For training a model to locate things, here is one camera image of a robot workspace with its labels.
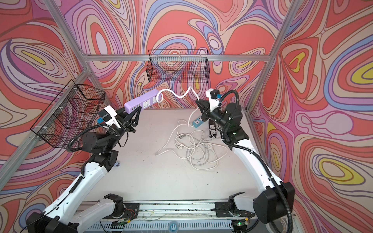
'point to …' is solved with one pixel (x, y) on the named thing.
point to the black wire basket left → (75, 111)
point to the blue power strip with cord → (197, 122)
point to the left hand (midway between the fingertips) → (139, 107)
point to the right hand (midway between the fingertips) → (196, 104)
